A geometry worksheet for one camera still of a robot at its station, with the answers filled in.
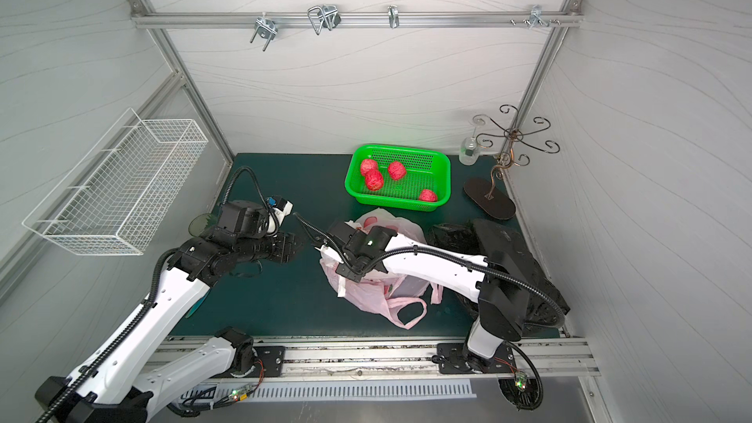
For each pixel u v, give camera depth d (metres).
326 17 0.77
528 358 0.72
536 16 0.76
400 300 0.77
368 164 1.11
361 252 0.55
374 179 1.05
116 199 0.69
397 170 1.10
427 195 1.01
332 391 0.70
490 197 1.05
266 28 0.76
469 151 0.96
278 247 0.63
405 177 1.13
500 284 0.43
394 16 0.78
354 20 0.80
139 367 0.42
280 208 0.65
